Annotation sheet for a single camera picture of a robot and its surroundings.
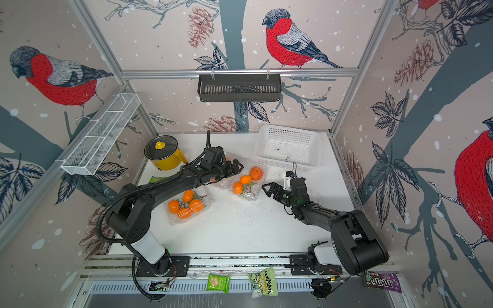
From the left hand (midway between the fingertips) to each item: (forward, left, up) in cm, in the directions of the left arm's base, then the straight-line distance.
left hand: (241, 166), depth 88 cm
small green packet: (0, +46, -13) cm, 47 cm away
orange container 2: (-12, +24, -6) cm, 27 cm away
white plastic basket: (+24, -21, -14) cm, 35 cm away
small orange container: (-7, +2, -8) cm, 11 cm away
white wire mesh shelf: (-8, +58, +17) cm, 61 cm away
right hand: (-7, -13, -7) cm, 16 cm away
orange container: (-1, -2, -10) cm, 10 cm away
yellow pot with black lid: (+10, +41, -3) cm, 42 cm away
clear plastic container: (-15, +24, -10) cm, 30 cm away
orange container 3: (-17, +19, -7) cm, 26 cm away
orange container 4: (-20, +24, -6) cm, 32 cm away
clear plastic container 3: (-3, -4, -12) cm, 13 cm away
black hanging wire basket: (+45, +2, +13) cm, 47 cm away
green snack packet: (-44, +7, -12) cm, 46 cm away
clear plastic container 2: (-4, +7, -8) cm, 11 cm away
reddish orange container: (+1, -7, -8) cm, 11 cm away
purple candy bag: (-43, -55, -11) cm, 71 cm away
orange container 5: (-17, +29, -6) cm, 35 cm away
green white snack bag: (-44, -10, -12) cm, 47 cm away
